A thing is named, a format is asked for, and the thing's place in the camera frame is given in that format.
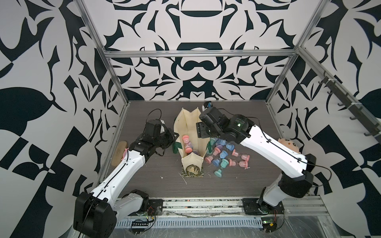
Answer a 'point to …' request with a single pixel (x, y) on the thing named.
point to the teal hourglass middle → (224, 163)
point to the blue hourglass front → (216, 162)
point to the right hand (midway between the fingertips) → (201, 125)
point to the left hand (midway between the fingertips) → (178, 131)
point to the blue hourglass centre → (223, 154)
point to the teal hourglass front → (218, 173)
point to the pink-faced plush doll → (293, 146)
